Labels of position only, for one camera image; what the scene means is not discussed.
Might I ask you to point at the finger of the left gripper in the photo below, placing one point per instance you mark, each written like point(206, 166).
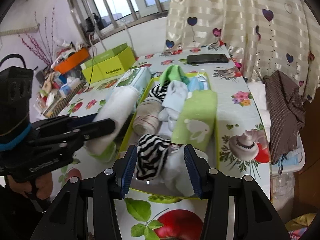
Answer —
point(96, 129)
point(75, 120)

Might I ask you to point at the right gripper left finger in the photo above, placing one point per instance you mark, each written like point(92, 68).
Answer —
point(110, 185)

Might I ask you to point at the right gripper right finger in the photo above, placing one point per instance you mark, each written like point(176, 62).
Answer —
point(210, 184)

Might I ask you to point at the white towel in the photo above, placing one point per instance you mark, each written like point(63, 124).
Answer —
point(118, 108)

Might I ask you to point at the black white striped sock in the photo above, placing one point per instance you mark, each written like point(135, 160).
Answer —
point(152, 153)

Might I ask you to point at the blue face mask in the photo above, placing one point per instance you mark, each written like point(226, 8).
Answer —
point(198, 82)

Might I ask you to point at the person's left hand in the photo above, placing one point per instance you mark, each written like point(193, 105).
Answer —
point(44, 185)

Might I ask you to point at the striped flat gift box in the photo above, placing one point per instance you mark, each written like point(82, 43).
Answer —
point(60, 103)

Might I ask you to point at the white grey sock pair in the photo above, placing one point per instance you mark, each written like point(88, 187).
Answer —
point(175, 174)

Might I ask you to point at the blue tissue box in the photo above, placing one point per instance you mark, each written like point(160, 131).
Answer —
point(67, 88)

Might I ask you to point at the floral fruit tablecloth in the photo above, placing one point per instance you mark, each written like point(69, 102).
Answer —
point(236, 113)

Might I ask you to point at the beige rolled sock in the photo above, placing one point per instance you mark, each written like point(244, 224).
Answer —
point(146, 120)

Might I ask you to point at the green towel with trim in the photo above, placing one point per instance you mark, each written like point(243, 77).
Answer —
point(200, 107)

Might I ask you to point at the orange storage box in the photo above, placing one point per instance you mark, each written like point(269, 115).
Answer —
point(72, 61)

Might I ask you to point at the yellow-green cardboard box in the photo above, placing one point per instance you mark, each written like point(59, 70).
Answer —
point(95, 71)

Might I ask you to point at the wet wipes pack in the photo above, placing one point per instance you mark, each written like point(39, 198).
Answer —
point(138, 78)

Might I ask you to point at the small striped rolled sock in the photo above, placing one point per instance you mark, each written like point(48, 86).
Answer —
point(159, 92)

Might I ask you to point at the purple flower branches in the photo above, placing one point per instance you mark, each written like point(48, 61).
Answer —
point(42, 48)

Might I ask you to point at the white tray green rim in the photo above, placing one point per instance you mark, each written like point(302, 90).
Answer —
point(159, 186)

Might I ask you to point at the white green baby sock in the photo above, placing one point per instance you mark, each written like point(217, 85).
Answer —
point(173, 103)

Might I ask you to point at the black charger on sill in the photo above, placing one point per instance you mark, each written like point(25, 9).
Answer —
point(90, 25)

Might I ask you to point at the brown checkered cloth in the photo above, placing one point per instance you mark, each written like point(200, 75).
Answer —
point(287, 114)

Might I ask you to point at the black smartphone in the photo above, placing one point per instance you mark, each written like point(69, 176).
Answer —
point(207, 58)

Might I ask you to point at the beige heart pattern curtain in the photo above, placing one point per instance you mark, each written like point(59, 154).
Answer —
point(261, 35)

